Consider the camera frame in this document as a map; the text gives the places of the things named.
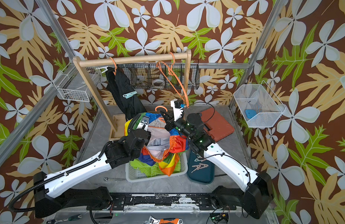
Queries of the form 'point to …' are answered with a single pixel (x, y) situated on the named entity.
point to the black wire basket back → (158, 76)
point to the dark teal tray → (199, 170)
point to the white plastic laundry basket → (132, 177)
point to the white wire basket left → (72, 86)
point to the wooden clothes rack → (118, 131)
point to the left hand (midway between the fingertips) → (143, 125)
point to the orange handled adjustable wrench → (151, 220)
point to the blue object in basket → (250, 113)
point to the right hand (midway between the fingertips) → (161, 111)
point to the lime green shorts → (150, 170)
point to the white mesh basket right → (260, 106)
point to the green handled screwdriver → (71, 218)
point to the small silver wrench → (107, 179)
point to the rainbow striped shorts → (163, 146)
